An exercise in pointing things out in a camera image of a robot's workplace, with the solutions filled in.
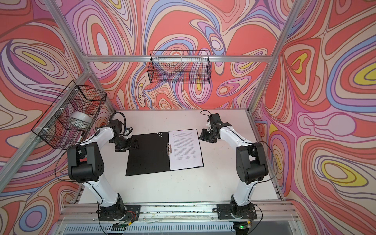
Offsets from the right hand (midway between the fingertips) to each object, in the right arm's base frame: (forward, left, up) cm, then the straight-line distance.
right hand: (203, 140), depth 93 cm
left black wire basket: (-4, +67, +27) cm, 72 cm away
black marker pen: (-10, +64, +19) cm, 68 cm away
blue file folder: (-4, +34, -10) cm, 36 cm away
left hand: (-1, +46, -3) cm, 46 cm away
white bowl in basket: (+1, +64, +25) cm, 69 cm away
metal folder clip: (-2, +23, -6) cm, 24 cm away
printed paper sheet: (-3, +12, -7) cm, 14 cm away
